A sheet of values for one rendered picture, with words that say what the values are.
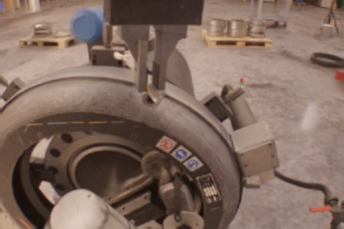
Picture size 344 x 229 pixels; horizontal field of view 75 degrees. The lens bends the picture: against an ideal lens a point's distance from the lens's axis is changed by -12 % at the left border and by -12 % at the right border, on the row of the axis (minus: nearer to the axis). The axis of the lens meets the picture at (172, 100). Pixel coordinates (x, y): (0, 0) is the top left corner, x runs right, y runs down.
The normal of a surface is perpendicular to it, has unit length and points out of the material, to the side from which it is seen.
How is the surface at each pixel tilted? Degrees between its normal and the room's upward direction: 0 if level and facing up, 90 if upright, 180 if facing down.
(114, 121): 90
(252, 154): 90
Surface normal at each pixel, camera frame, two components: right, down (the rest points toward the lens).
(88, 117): 0.00, 0.46
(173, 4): 0.39, 0.45
